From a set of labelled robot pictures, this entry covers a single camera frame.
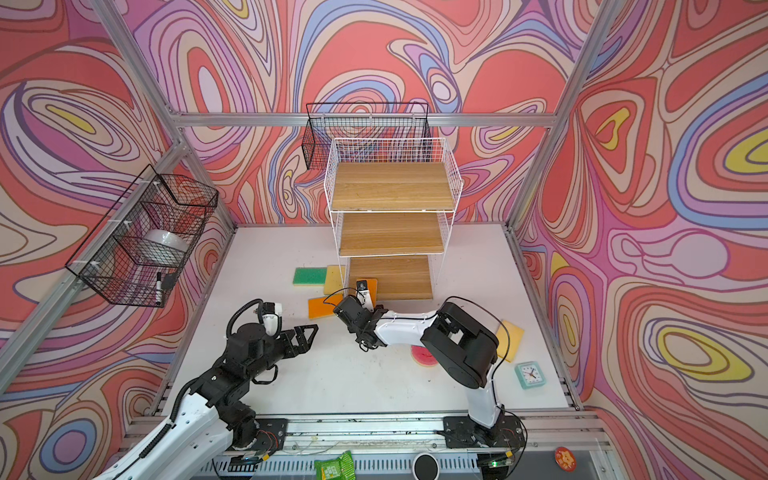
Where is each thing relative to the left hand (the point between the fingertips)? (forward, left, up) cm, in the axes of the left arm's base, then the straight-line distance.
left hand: (310, 329), depth 79 cm
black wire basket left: (+11, +38, +22) cm, 45 cm away
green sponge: (+25, +6, -11) cm, 28 cm away
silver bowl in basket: (+15, +33, +20) cm, 41 cm away
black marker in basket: (+4, +35, +14) cm, 38 cm away
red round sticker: (-28, -63, -11) cm, 70 cm away
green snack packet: (-30, -10, -11) cm, 33 cm away
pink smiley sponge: (-4, -31, -9) cm, 33 cm away
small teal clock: (-9, -60, -9) cm, 62 cm away
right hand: (+9, -14, -11) cm, 20 cm away
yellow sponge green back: (+23, -3, -10) cm, 25 cm away
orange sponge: (+13, +2, -11) cm, 17 cm away
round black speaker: (-30, -29, -6) cm, 42 cm away
